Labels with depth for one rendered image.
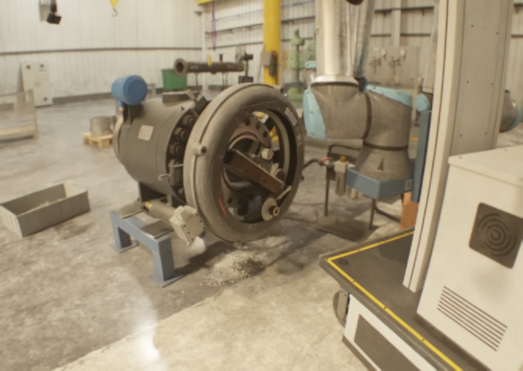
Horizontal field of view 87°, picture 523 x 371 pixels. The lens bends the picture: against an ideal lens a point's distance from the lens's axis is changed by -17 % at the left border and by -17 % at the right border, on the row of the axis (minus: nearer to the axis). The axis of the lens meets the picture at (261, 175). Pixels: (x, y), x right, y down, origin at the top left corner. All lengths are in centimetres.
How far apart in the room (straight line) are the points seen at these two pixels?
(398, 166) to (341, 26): 45
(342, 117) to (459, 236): 46
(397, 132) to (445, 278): 44
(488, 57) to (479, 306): 74
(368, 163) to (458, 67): 39
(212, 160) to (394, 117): 68
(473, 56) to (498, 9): 21
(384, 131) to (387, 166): 11
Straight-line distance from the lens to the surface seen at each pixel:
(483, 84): 117
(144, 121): 183
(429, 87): 163
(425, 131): 106
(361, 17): 123
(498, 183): 83
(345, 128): 97
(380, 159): 102
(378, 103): 100
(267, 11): 524
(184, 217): 129
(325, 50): 101
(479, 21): 114
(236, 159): 133
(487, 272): 90
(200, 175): 126
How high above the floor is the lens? 103
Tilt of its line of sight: 18 degrees down
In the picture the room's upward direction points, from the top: straight up
